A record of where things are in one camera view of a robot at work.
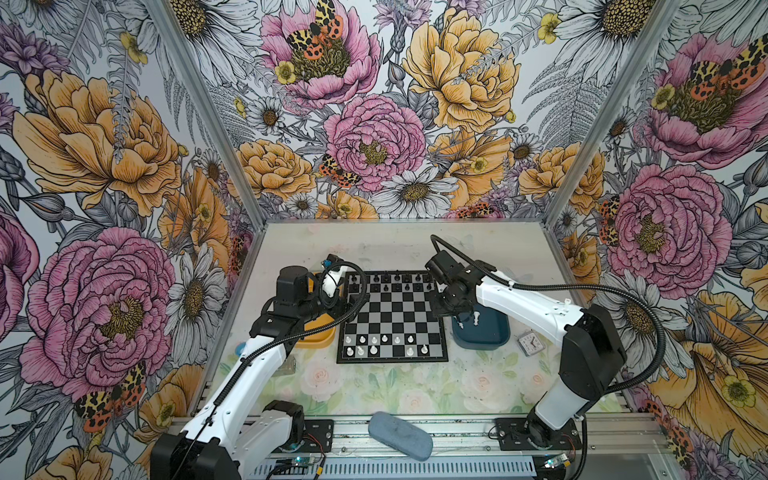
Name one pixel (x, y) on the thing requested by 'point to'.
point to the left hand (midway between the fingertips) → (354, 296)
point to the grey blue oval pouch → (408, 437)
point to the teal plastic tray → (484, 329)
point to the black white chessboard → (400, 323)
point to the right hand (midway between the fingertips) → (443, 317)
